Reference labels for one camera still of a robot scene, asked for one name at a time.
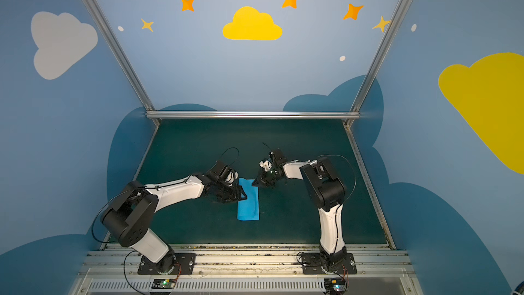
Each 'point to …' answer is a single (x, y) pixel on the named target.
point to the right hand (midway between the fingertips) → (252, 182)
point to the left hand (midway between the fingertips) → (244, 199)
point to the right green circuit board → (335, 285)
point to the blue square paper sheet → (248, 209)
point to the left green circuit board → (164, 283)
